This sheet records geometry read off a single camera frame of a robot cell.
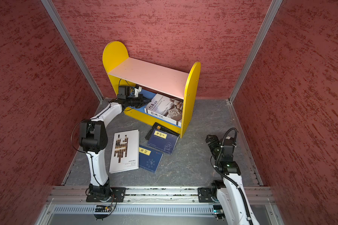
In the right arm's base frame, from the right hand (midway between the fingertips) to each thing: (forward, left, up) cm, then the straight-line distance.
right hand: (206, 142), depth 83 cm
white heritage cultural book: (+21, +23, +8) cm, 32 cm away
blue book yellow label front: (-6, +36, -9) cm, 37 cm away
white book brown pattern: (-1, +51, -8) cm, 52 cm away
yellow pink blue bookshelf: (+43, +36, +4) cm, 57 cm away
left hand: (+27, +34, +8) cm, 44 cm away
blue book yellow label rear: (+7, +27, -9) cm, 29 cm away
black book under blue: (+19, +31, -8) cm, 37 cm away
